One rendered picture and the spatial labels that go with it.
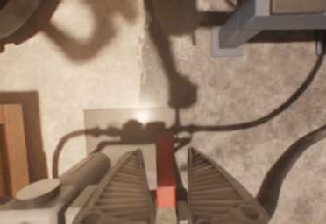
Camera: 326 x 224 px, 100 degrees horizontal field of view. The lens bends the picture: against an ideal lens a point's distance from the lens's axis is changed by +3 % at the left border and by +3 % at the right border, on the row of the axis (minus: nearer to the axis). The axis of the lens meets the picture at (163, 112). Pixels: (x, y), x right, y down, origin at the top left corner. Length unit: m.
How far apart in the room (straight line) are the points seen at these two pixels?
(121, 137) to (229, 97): 0.53
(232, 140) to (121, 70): 0.60
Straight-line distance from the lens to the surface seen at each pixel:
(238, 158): 0.78
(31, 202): 0.28
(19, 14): 0.79
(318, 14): 0.62
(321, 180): 1.08
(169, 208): 0.20
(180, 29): 0.70
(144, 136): 0.64
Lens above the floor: 0.63
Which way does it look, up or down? 86 degrees down
